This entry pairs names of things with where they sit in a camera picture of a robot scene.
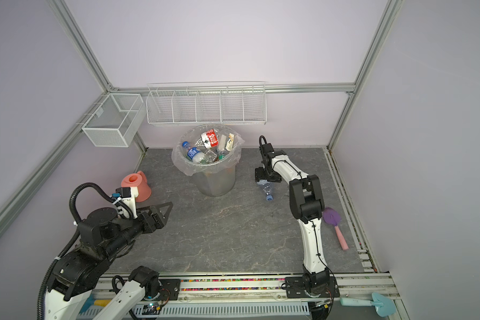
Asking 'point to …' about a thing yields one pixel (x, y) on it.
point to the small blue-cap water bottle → (194, 154)
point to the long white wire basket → (206, 103)
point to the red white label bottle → (209, 138)
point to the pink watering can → (138, 180)
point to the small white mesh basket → (116, 120)
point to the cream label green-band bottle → (228, 146)
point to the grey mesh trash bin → (218, 184)
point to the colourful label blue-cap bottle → (268, 188)
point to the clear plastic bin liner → (206, 148)
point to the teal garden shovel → (384, 306)
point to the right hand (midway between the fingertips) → (265, 177)
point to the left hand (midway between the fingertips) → (163, 208)
